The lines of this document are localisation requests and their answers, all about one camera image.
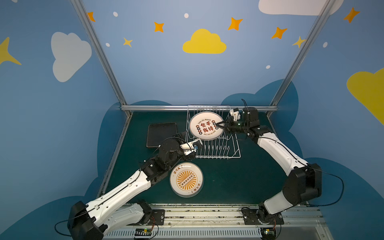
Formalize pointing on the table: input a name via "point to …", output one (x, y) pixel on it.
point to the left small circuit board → (143, 232)
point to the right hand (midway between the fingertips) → (216, 123)
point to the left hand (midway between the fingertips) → (187, 135)
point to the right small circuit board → (268, 233)
